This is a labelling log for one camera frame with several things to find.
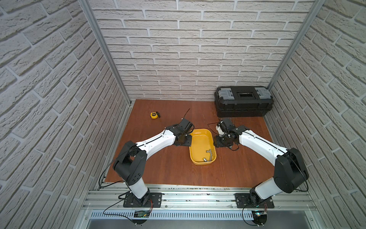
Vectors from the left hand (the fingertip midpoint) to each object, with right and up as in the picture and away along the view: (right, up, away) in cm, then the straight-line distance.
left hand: (189, 140), depth 88 cm
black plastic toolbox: (+39, +26, +11) cm, 48 cm away
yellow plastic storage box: (+9, -7, +4) cm, 12 cm away
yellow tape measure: (-27, +16, +21) cm, 38 cm away
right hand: (+19, -2, -1) cm, 19 cm away
